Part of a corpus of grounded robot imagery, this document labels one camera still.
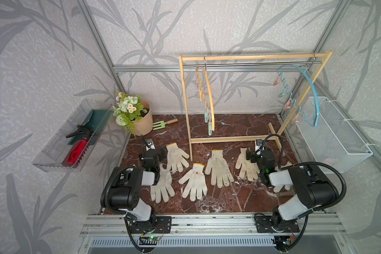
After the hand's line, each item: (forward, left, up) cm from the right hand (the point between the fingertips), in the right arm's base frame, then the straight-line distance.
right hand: (256, 146), depth 94 cm
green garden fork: (+24, +63, -7) cm, 68 cm away
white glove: (-6, +50, -6) cm, 50 cm away
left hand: (-1, +63, +1) cm, 63 cm away
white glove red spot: (-22, +36, -6) cm, 42 cm away
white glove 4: (-12, +4, -6) cm, 14 cm away
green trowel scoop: (-5, +83, +27) cm, 87 cm away
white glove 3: (-12, +23, -6) cm, 27 cm away
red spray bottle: (-22, +81, +28) cm, 89 cm away
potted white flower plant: (+11, +71, +18) cm, 74 cm away
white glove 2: (-22, +54, -5) cm, 59 cm away
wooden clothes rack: (+9, +6, -5) cm, 12 cm away
